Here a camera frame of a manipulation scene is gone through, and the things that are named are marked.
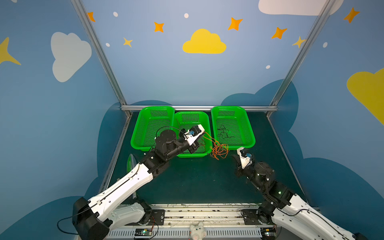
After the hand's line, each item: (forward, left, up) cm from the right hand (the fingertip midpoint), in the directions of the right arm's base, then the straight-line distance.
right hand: (236, 153), depth 75 cm
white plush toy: (-33, +18, -17) cm, 41 cm away
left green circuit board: (-34, +45, -21) cm, 60 cm away
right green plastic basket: (+37, -4, -22) cm, 43 cm away
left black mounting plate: (-28, +39, -21) cm, 52 cm away
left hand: (+3, +18, +16) cm, 24 cm away
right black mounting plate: (-25, -8, -20) cm, 33 cm away
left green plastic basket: (+36, +57, -19) cm, 70 cm away
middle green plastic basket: (+34, +29, -13) cm, 46 cm away
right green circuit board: (-30, -17, -22) cm, 41 cm away
